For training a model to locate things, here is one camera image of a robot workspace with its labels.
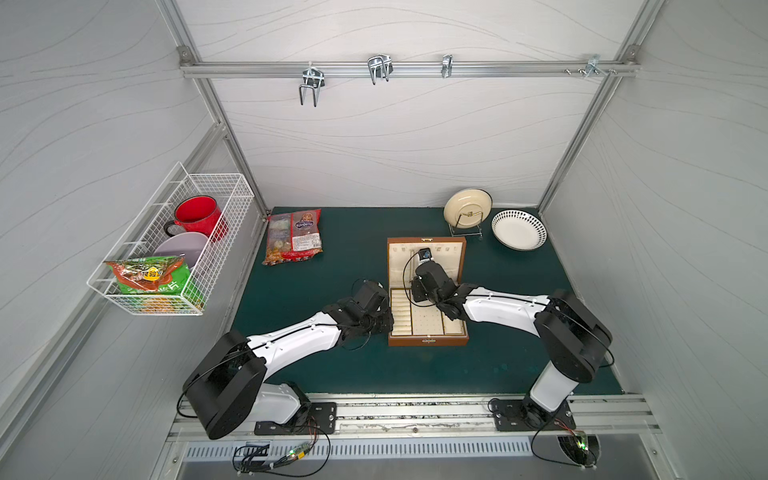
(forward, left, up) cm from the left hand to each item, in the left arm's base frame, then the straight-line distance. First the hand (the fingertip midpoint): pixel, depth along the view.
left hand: (396, 323), depth 83 cm
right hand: (+15, -7, +2) cm, 16 cm away
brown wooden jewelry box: (0, -8, -1) cm, 8 cm away
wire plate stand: (+38, -31, -5) cm, 50 cm away
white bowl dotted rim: (+41, -47, -5) cm, 62 cm away
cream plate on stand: (+38, -24, +8) cm, 46 cm away
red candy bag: (+34, +38, -2) cm, 51 cm away
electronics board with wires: (-31, +34, -7) cm, 47 cm away
